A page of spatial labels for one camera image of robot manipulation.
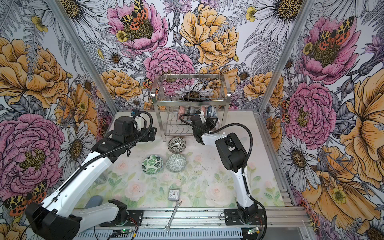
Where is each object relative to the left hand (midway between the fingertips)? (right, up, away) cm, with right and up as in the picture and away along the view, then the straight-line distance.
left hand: (147, 133), depth 77 cm
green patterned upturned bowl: (+13, -19, +15) cm, 27 cm away
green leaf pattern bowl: (-2, -20, +15) cm, 25 cm away
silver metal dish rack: (+11, +25, +38) cm, 48 cm away
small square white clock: (+13, -32, +3) cm, 34 cm away
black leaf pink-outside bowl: (+15, +14, +28) cm, 35 cm away
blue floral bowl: (+36, +14, +28) cm, 48 cm away
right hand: (+39, +7, +22) cm, 45 cm away
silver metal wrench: (+11, -44, -4) cm, 46 cm away
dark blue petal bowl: (+21, +15, +28) cm, 38 cm away
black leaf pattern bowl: (+12, -9, +23) cm, 27 cm away
